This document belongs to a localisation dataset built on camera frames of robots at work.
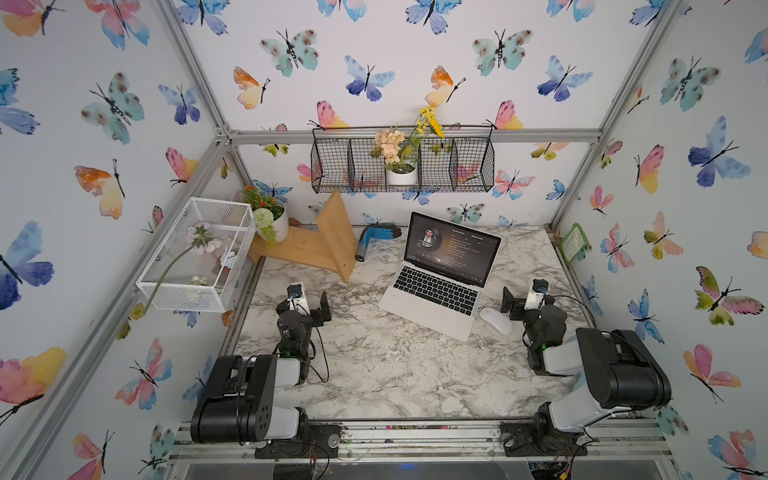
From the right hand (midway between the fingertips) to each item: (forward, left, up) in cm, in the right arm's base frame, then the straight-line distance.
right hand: (524, 286), depth 90 cm
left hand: (-5, +64, 0) cm, 64 cm away
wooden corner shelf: (+7, +58, +7) cm, 59 cm away
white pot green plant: (+15, +79, +11) cm, 82 cm away
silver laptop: (+8, +23, -10) cm, 27 cm away
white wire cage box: (-10, +84, +19) cm, 87 cm away
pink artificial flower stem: (-5, +86, +22) cm, 88 cm away
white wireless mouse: (-7, +7, -8) cm, 13 cm away
